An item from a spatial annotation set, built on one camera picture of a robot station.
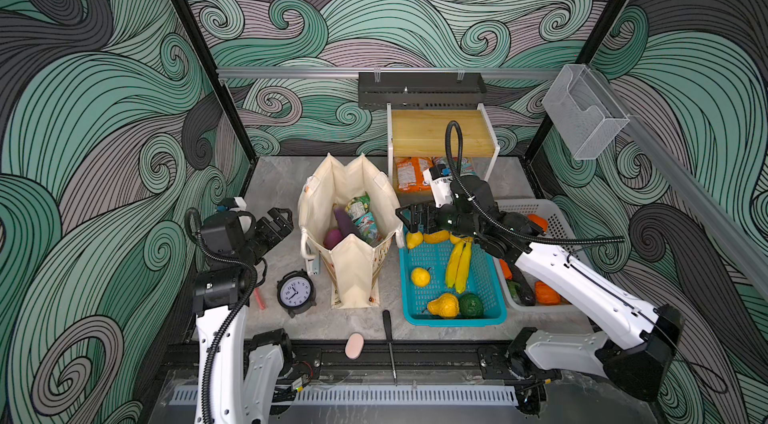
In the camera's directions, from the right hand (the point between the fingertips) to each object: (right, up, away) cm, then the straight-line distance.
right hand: (410, 209), depth 70 cm
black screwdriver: (-5, -33, +7) cm, 35 cm away
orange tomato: (+45, -6, +24) cm, 52 cm away
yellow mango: (+11, -11, +22) cm, 27 cm away
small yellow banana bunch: (+16, -18, +18) cm, 30 cm away
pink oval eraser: (-14, -35, +5) cm, 38 cm away
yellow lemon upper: (+4, -12, +22) cm, 25 cm away
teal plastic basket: (+22, -21, +11) cm, 33 cm away
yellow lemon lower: (+4, -21, +13) cm, 25 cm away
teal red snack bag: (-11, -7, +14) cm, 19 cm away
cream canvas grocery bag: (-13, -16, +4) cm, 21 cm away
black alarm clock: (-31, -25, +13) cm, 42 cm away
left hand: (-31, -2, 0) cm, 31 cm away
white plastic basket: (+46, -4, +24) cm, 52 cm away
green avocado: (+17, -26, +7) cm, 32 cm away
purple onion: (-21, -10, +15) cm, 28 cm away
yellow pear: (+10, -26, +7) cm, 29 cm away
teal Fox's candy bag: (+21, +12, +25) cm, 35 cm away
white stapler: (-27, -19, +17) cm, 37 cm away
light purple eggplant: (-17, -6, +16) cm, 24 cm away
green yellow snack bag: (-14, -1, +22) cm, 26 cm away
